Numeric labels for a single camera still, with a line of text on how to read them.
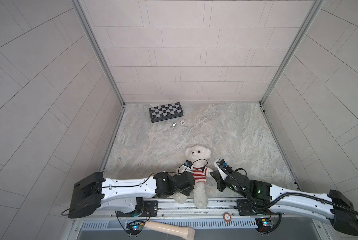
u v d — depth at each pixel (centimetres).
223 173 76
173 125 102
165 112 106
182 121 105
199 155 79
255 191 58
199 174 74
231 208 72
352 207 48
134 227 65
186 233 62
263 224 68
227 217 69
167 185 55
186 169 67
